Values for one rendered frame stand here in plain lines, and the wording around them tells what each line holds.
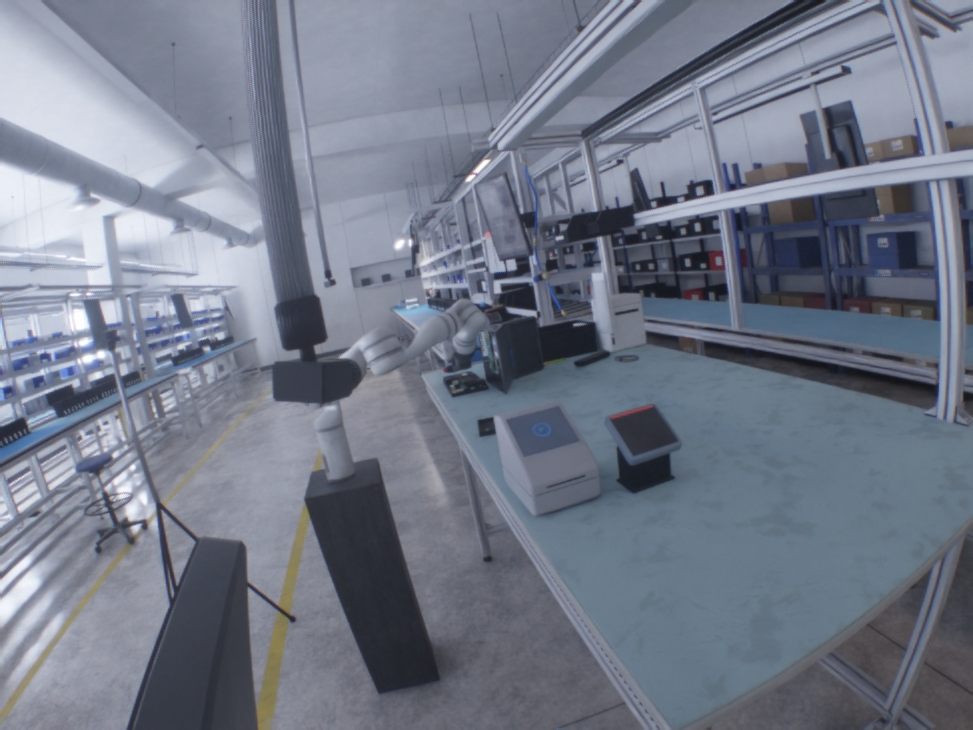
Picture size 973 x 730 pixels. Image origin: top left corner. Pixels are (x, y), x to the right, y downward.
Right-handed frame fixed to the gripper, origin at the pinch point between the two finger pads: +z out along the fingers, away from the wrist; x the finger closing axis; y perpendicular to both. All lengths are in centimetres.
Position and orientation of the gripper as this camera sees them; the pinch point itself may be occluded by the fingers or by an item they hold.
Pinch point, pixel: (453, 369)
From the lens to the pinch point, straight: 172.3
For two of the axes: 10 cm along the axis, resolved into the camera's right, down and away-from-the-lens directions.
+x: -2.8, -8.8, 3.8
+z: -1.1, 4.2, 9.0
